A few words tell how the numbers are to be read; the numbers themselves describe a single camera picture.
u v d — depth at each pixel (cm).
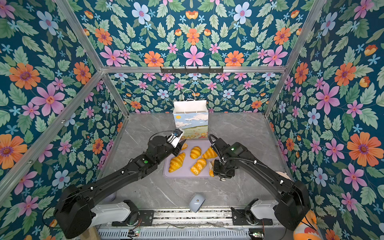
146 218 74
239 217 73
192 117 88
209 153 93
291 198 39
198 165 88
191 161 93
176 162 88
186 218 75
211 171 86
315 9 69
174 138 65
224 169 66
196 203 70
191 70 93
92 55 84
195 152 94
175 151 70
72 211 40
